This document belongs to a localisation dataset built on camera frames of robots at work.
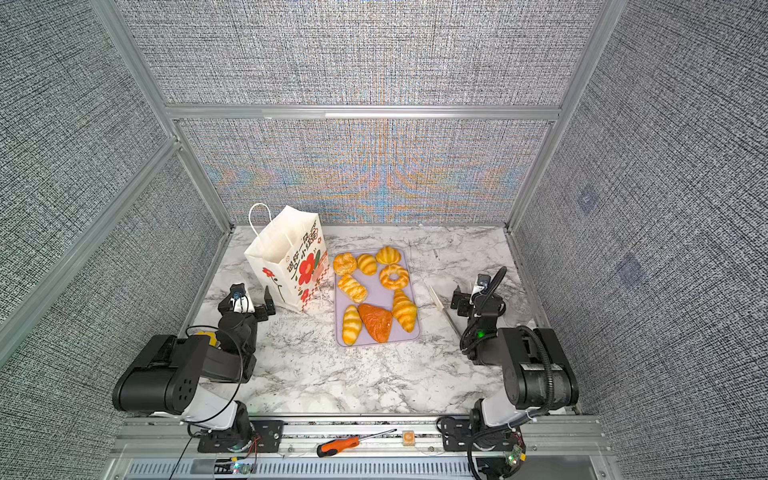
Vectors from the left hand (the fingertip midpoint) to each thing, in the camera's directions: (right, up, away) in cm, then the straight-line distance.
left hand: (254, 286), depth 88 cm
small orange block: (+44, -35, -15) cm, 58 cm away
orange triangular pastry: (+36, -11, +2) cm, 38 cm away
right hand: (+66, +1, +4) cm, 67 cm away
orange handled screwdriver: (+26, -36, -18) cm, 48 cm away
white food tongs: (+56, -6, +5) cm, 56 cm away
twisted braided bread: (+28, -2, +9) cm, 30 cm away
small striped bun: (+32, +6, +15) cm, 36 cm away
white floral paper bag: (+13, +9, -8) cm, 18 cm away
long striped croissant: (+44, -8, +4) cm, 45 cm away
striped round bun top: (+40, +9, +18) cm, 45 cm away
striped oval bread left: (+28, -12, +2) cm, 31 cm away
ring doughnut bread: (+42, +2, +15) cm, 44 cm away
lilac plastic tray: (+35, -5, +10) cm, 37 cm away
